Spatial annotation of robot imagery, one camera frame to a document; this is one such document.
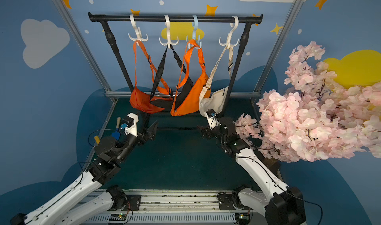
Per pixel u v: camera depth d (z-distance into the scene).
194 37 0.62
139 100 0.79
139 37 0.64
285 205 0.39
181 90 0.82
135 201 0.75
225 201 0.75
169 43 0.62
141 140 0.58
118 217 0.73
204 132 0.70
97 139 0.95
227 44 0.62
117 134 0.99
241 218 0.73
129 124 0.50
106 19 0.55
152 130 0.58
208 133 0.70
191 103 0.88
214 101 0.94
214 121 0.65
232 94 0.86
